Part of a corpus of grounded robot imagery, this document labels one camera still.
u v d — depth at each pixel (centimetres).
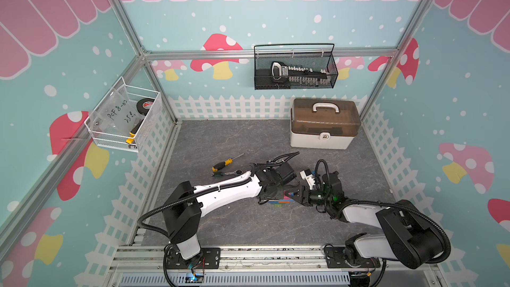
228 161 100
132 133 63
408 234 44
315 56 90
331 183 68
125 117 70
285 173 62
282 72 89
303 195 76
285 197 80
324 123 100
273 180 58
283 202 85
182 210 44
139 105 79
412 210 48
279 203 86
